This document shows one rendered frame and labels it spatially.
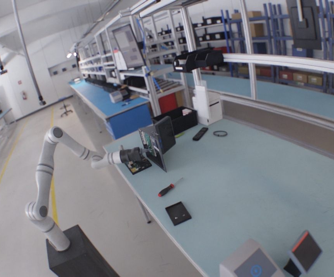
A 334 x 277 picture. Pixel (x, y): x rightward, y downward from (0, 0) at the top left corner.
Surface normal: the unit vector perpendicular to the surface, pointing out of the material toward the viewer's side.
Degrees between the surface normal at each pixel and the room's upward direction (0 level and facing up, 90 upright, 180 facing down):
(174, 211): 0
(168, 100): 90
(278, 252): 0
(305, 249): 32
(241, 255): 9
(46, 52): 90
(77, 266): 90
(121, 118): 90
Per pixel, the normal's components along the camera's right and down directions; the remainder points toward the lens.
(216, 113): 0.50, 0.30
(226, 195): -0.21, -0.87
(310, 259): 0.09, -0.58
